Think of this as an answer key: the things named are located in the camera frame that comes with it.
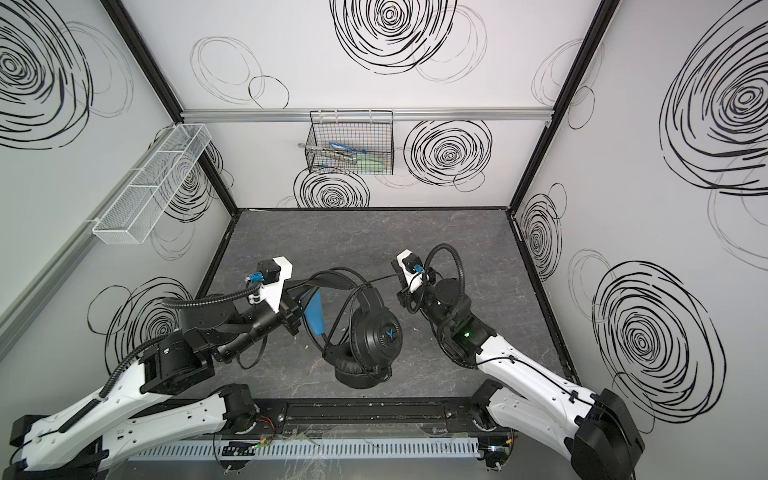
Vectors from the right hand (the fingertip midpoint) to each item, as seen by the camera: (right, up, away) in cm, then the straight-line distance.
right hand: (394, 261), depth 71 cm
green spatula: (-9, +28, +16) cm, 34 cm away
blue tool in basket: (-17, +34, +20) cm, 43 cm away
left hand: (-15, -3, -14) cm, 21 cm away
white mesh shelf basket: (-64, +16, +5) cm, 66 cm away
